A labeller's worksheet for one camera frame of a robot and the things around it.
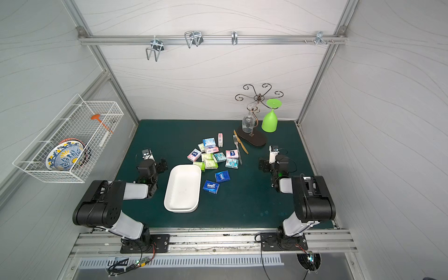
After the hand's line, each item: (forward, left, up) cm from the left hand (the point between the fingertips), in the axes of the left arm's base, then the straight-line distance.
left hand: (155, 159), depth 93 cm
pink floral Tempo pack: (+6, -20, -5) cm, 21 cm away
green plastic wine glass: (+13, -61, +16) cm, 65 cm away
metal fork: (+21, -44, -6) cm, 49 cm away
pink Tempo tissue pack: (+8, -42, -5) cm, 43 cm away
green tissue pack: (-1, -25, -4) cm, 26 cm away
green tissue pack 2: (+5, -28, -4) cm, 28 cm away
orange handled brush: (+6, +21, +25) cm, 33 cm away
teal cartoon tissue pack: (+2, -42, -6) cm, 43 cm away
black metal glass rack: (+22, -54, -7) cm, 59 cm away
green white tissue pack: (0, -31, -3) cm, 31 cm away
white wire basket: (-1, +24, +28) cm, 37 cm away
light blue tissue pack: (+14, -28, -2) cm, 32 cm away
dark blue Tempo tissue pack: (-13, -32, -5) cm, 34 cm away
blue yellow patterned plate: (-17, +19, +28) cm, 38 cm away
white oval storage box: (-13, -16, -8) cm, 22 cm away
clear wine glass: (+15, -51, +15) cm, 55 cm away
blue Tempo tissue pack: (-7, -37, -4) cm, 38 cm away
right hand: (+4, -63, -1) cm, 63 cm away
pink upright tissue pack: (+16, -35, -2) cm, 38 cm away
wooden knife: (+19, -47, -8) cm, 52 cm away
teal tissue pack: (+4, -35, -3) cm, 35 cm away
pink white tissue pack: (+9, -30, -3) cm, 31 cm away
